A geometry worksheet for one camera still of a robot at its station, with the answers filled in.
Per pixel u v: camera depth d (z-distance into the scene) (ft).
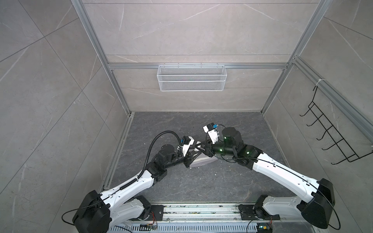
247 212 2.41
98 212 1.28
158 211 2.39
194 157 2.29
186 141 2.01
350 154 1.93
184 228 2.29
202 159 2.98
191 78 3.29
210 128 2.05
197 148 2.22
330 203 1.24
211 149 2.01
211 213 2.45
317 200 1.26
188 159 2.08
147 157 1.81
